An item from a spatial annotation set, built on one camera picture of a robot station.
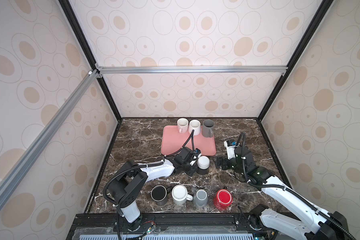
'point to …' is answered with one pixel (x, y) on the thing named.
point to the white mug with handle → (195, 125)
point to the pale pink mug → (182, 124)
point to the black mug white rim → (159, 194)
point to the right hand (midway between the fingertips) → (220, 155)
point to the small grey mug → (200, 198)
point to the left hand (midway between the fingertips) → (199, 166)
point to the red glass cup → (223, 199)
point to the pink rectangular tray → (206, 145)
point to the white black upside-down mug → (203, 165)
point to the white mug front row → (180, 195)
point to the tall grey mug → (207, 128)
